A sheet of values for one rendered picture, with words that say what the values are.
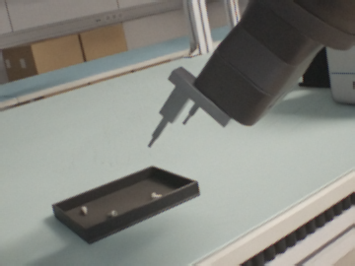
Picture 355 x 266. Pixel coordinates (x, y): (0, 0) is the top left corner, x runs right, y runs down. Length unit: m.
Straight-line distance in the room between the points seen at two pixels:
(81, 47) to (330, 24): 3.71
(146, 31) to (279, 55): 5.15
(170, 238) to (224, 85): 0.14
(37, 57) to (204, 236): 3.45
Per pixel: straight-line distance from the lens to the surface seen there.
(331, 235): 0.46
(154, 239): 0.39
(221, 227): 0.38
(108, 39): 4.03
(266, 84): 0.29
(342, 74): 0.64
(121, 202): 0.46
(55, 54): 3.83
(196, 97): 0.30
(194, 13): 1.41
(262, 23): 0.28
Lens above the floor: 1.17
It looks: 14 degrees down
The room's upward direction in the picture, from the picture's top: 11 degrees counter-clockwise
